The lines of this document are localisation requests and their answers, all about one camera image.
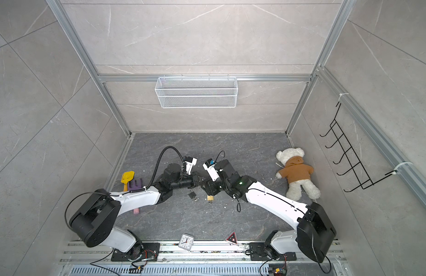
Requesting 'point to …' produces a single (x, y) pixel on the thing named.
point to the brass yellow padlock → (210, 198)
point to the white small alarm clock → (186, 242)
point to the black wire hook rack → (364, 181)
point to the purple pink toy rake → (135, 186)
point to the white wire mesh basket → (194, 92)
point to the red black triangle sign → (232, 238)
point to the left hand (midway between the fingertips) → (210, 174)
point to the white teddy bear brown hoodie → (297, 174)
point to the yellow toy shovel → (126, 177)
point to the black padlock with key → (192, 195)
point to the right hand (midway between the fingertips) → (206, 181)
